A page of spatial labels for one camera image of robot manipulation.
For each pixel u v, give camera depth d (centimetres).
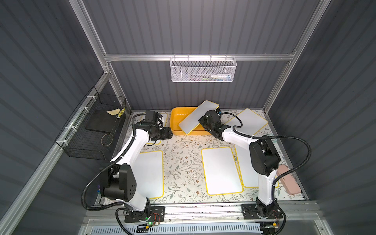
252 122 120
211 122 76
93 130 74
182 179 85
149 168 93
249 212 73
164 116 118
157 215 72
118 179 44
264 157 56
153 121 69
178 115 119
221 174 87
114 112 81
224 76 89
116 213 67
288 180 83
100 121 75
